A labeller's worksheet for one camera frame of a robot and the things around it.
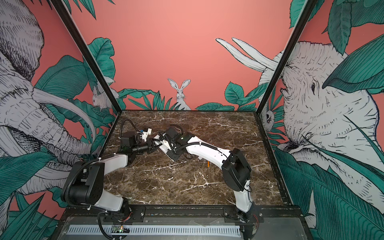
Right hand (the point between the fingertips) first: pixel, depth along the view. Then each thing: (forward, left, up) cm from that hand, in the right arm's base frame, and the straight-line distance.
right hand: (171, 151), depth 83 cm
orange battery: (-2, -22, -13) cm, 26 cm away
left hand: (+4, +4, +4) cm, 7 cm away
